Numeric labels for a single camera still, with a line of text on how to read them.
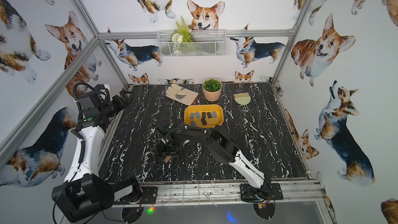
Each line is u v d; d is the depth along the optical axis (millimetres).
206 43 924
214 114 1033
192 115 1035
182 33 818
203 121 1003
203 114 1033
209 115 1033
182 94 1146
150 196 746
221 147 549
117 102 676
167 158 850
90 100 556
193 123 987
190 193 749
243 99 1128
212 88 1040
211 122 993
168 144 751
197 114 1040
